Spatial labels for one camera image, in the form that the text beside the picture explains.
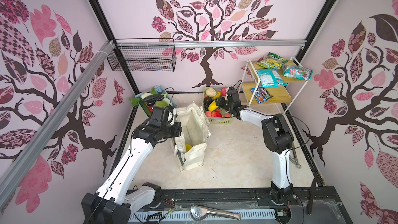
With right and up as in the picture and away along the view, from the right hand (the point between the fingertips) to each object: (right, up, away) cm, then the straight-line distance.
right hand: (217, 97), depth 100 cm
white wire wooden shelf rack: (+41, +7, -18) cm, 45 cm away
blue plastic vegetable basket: (-46, +7, +15) cm, 49 cm away
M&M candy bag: (+28, +2, -3) cm, 29 cm away
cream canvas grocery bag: (-14, -21, -10) cm, 27 cm away
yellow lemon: (-17, -26, -27) cm, 41 cm away
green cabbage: (-38, -4, +3) cm, 39 cm away
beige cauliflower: (-4, +4, +10) cm, 11 cm away
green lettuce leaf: (-56, -2, +3) cm, 56 cm away
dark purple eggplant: (-46, -1, +6) cm, 46 cm away
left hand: (-20, -19, -24) cm, 37 cm away
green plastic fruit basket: (-1, -12, -2) cm, 12 cm away
